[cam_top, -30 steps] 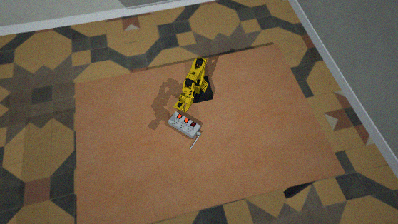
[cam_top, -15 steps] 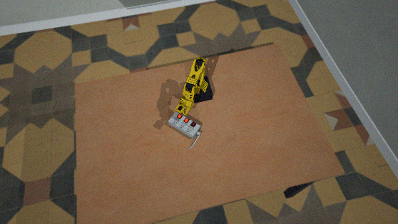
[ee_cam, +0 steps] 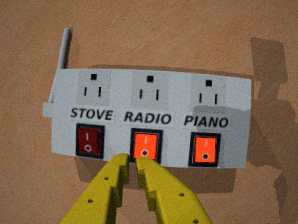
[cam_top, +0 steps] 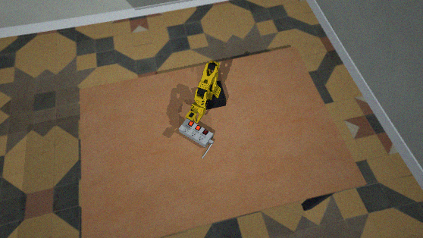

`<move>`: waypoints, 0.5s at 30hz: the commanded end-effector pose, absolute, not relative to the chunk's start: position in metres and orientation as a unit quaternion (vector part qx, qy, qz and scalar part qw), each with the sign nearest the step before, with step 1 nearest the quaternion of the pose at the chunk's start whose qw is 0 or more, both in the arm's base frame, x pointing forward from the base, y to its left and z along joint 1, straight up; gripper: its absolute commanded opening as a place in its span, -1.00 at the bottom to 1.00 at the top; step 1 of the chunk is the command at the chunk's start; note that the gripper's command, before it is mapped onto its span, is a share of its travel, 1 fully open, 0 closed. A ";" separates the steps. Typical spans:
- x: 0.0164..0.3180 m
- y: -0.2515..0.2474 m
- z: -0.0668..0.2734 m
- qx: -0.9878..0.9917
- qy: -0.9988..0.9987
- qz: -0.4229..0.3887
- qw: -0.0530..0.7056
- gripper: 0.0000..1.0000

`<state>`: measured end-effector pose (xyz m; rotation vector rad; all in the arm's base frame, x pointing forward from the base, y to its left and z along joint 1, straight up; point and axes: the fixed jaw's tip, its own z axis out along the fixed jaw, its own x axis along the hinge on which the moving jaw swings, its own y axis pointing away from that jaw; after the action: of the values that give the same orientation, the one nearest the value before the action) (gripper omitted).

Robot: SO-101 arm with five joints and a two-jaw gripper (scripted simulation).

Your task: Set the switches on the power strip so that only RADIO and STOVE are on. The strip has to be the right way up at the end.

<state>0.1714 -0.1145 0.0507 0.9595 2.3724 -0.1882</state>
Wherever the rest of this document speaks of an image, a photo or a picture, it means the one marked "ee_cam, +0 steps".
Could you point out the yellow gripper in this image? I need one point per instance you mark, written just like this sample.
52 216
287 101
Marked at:
172 201

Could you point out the grey power strip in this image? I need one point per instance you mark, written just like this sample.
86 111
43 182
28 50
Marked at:
178 119

